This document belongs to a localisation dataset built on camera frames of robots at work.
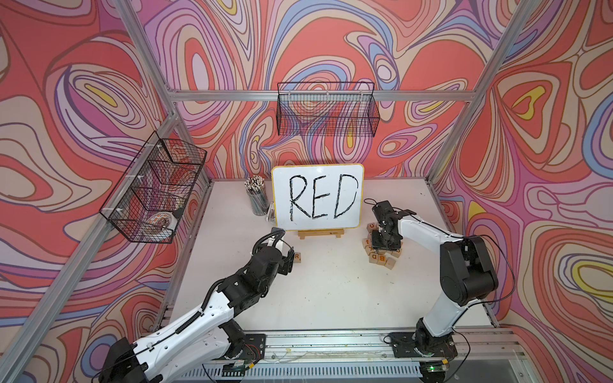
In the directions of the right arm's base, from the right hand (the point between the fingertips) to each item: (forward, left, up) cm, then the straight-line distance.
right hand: (381, 251), depth 92 cm
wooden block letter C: (+11, +2, +1) cm, 11 cm away
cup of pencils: (+21, +49, +16) cm, 55 cm away
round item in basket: (-1, +75, +26) cm, 79 cm away
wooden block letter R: (-1, +33, +1) cm, 33 cm away
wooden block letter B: (-3, +1, -1) cm, 3 cm away
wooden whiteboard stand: (+8, +17, +2) cm, 18 cm away
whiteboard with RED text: (+16, +24, +16) cm, 33 cm away
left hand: (-5, +36, +15) cm, 39 cm away
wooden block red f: (+5, +5, -1) cm, 7 cm away
